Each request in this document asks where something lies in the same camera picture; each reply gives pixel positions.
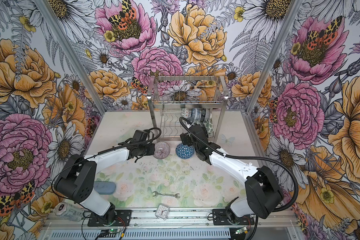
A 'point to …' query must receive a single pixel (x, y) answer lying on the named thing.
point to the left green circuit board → (111, 232)
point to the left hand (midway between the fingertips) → (153, 153)
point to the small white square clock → (162, 211)
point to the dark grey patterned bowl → (206, 114)
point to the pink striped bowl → (162, 150)
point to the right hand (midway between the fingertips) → (191, 134)
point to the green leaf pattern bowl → (209, 126)
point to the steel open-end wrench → (176, 195)
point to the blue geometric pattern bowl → (184, 151)
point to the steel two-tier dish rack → (198, 98)
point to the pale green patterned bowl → (185, 113)
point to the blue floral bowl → (196, 113)
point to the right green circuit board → (242, 230)
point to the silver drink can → (71, 212)
